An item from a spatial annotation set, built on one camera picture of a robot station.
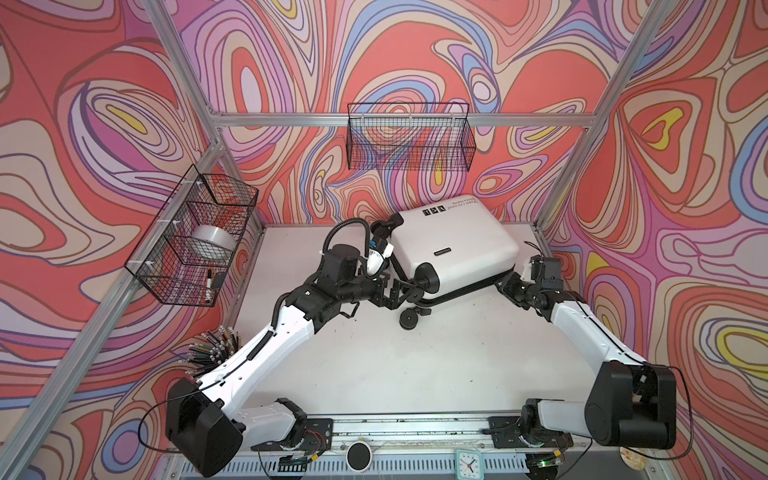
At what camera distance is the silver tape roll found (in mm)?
706

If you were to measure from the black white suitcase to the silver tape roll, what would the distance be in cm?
44

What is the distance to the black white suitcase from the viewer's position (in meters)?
0.84
